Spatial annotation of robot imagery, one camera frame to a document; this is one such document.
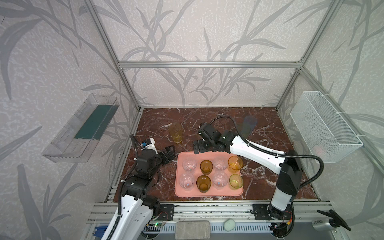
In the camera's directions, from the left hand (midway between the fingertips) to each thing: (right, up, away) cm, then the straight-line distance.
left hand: (170, 145), depth 76 cm
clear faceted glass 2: (+7, -22, +7) cm, 24 cm away
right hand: (+15, +1, +6) cm, 16 cm away
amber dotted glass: (+19, -15, +11) cm, 26 cm away
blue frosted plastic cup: (+55, +13, +40) cm, 69 cm away
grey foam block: (+12, -37, -9) cm, 40 cm away
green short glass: (+35, -22, +7) cm, 42 cm away
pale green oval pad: (+29, -36, -6) cm, 47 cm away
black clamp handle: (+69, -27, -18) cm, 76 cm away
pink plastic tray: (+22, -25, +3) cm, 34 cm away
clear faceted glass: (+9, -15, +13) cm, 21 cm away
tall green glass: (+45, +6, +26) cm, 52 cm away
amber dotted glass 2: (+17, -22, +5) cm, 28 cm away
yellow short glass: (+36, -13, +11) cm, 40 cm away
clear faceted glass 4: (+26, -21, +7) cm, 34 cm away
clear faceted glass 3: (+27, -14, +13) cm, 34 cm away
